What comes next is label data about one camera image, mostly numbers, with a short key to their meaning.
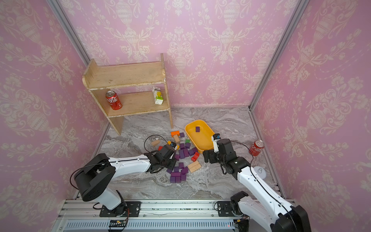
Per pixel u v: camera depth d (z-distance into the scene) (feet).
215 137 2.37
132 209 2.45
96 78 2.50
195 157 3.02
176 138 3.26
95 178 1.47
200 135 3.45
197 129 3.42
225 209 2.40
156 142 3.28
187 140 3.29
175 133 3.39
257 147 2.80
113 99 2.74
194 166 2.87
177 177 2.71
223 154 2.04
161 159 2.26
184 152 3.08
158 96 2.99
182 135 3.38
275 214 1.32
